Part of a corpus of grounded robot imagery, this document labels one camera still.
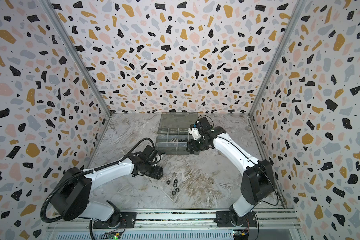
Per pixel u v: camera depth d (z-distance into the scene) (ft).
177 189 2.75
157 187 2.80
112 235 2.30
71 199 1.38
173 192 2.73
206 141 2.05
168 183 2.81
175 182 2.83
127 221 2.40
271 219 2.50
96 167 1.64
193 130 2.56
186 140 3.39
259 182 1.44
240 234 2.35
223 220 2.40
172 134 3.50
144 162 2.16
